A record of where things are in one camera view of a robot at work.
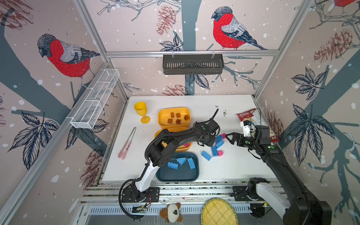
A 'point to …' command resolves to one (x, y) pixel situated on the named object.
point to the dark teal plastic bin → (183, 167)
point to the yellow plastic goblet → (141, 108)
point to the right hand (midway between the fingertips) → (232, 134)
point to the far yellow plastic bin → (174, 117)
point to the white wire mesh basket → (86, 115)
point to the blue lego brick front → (206, 155)
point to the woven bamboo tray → (217, 211)
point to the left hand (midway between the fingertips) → (213, 140)
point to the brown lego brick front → (170, 121)
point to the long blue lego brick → (173, 165)
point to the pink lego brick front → (220, 153)
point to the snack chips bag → (255, 118)
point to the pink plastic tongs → (122, 154)
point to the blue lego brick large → (214, 152)
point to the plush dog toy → (171, 213)
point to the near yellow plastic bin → (183, 147)
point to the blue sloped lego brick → (181, 160)
